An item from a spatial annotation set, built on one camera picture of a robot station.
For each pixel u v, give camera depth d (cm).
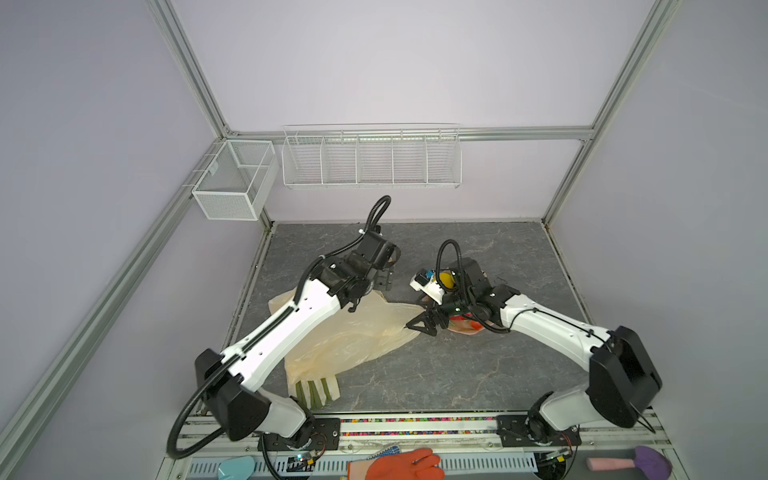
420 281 71
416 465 69
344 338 82
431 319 69
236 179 99
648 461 69
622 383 43
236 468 69
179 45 74
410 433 75
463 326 89
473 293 65
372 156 99
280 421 60
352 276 50
